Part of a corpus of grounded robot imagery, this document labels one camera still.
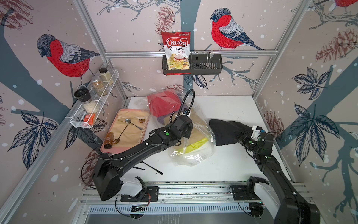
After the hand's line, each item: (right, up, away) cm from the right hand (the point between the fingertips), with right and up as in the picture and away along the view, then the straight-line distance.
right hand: (235, 131), depth 84 cm
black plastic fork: (-46, -25, -2) cm, 52 cm away
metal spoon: (-77, -8, +10) cm, 78 cm away
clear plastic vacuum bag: (-36, -12, -6) cm, 38 cm away
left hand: (-28, +6, -5) cm, 29 cm away
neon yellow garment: (-27, -11, +4) cm, 29 cm away
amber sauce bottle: (-81, -7, +7) cm, 82 cm away
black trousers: (-4, -1, +2) cm, 4 cm away
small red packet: (-76, +9, -20) cm, 79 cm away
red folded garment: (-47, +17, +20) cm, 54 cm away
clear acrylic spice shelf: (-84, +8, -17) cm, 86 cm away
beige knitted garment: (-22, +1, -4) cm, 22 cm away
